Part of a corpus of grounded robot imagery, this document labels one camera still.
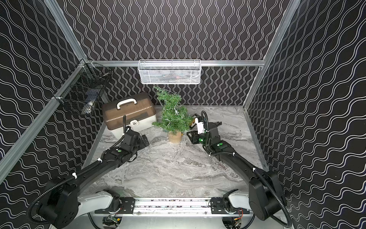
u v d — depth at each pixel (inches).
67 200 15.7
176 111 30.0
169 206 29.9
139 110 35.5
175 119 30.8
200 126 29.3
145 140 31.2
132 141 26.1
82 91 36.4
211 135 24.7
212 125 24.6
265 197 16.1
